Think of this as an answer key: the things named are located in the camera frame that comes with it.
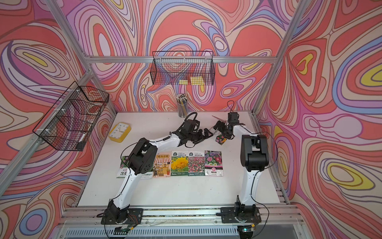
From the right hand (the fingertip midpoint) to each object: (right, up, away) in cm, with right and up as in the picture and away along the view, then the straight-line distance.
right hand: (218, 132), depth 103 cm
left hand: (-6, -3, -8) cm, 11 cm away
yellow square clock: (-70, 0, +2) cm, 70 cm away
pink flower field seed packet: (-16, -17, -9) cm, 26 cm away
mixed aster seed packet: (-5, -17, -9) cm, 21 cm away
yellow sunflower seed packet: (-27, -19, -12) cm, 35 cm away
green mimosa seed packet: (-61, -23, -14) cm, 67 cm away
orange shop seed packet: (-37, -20, -12) cm, 44 cm away
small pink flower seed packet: (+1, -5, 0) cm, 5 cm away
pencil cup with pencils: (-26, +20, +5) cm, 33 cm away
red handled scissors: (+2, +11, +13) cm, 17 cm away
